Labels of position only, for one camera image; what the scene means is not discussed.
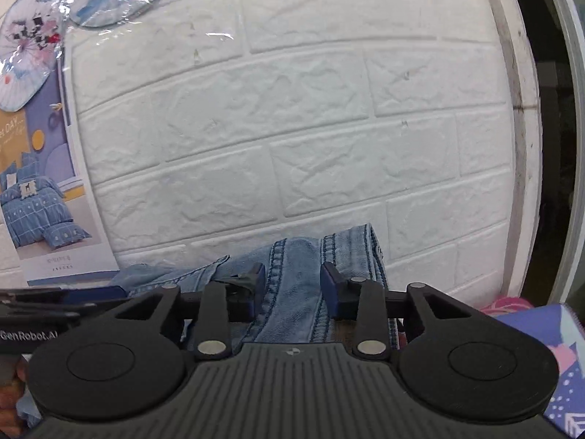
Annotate bedding wall poster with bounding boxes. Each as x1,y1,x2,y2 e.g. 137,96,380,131
0,52,121,287

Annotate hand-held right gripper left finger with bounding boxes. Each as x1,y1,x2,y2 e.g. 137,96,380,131
110,263,267,361

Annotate blue printed bed sheet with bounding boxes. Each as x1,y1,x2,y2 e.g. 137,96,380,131
480,296,585,439

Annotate grey door frame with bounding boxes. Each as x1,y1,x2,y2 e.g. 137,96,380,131
537,0,585,305

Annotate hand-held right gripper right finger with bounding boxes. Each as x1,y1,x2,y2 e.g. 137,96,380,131
320,262,482,361

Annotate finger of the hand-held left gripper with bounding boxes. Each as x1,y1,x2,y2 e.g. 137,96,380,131
0,286,129,322

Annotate rust red folded cloth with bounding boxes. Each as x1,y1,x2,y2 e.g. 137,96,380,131
0,357,29,439

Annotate round paper fan with figures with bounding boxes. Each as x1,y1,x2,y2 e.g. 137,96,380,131
0,0,65,113

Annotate light blue denim pants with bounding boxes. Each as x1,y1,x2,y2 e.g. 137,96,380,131
112,223,399,346

